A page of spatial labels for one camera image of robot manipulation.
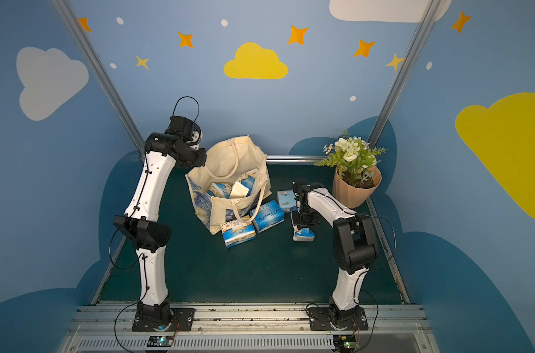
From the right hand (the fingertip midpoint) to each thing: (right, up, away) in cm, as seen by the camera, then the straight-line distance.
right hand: (306, 225), depth 92 cm
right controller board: (+9, -35, -21) cm, 42 cm away
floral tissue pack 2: (-28, +15, -6) cm, 32 cm away
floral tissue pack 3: (-30, -3, -4) cm, 30 cm away
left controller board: (-52, -34, -22) cm, 66 cm away
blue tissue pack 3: (-2, -3, -7) cm, 7 cm away
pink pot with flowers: (+24, +22, +4) cm, 33 cm away
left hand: (-41, +28, -8) cm, 50 cm away
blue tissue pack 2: (-16, +4, +3) cm, 17 cm away
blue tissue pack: (-25, +18, -2) cm, 31 cm away
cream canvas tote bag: (-36, +27, +6) cm, 46 cm away
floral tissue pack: (-37, +15, 0) cm, 40 cm away
